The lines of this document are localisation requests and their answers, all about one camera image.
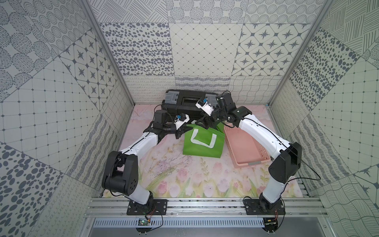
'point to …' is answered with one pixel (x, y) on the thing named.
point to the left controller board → (143, 221)
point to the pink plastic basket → (243, 148)
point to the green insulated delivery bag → (199, 141)
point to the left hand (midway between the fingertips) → (190, 124)
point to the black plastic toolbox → (177, 102)
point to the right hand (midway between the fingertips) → (200, 119)
